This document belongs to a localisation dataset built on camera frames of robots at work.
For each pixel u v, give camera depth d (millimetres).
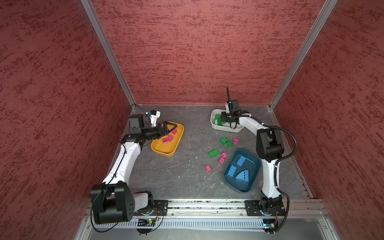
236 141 977
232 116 788
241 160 895
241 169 853
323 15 738
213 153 921
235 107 831
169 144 972
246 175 829
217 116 1102
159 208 741
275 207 659
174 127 735
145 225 725
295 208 757
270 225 703
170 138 993
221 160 894
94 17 742
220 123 1069
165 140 983
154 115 728
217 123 1086
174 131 1025
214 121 1091
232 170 852
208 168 852
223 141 972
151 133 682
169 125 745
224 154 917
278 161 578
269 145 578
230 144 974
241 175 831
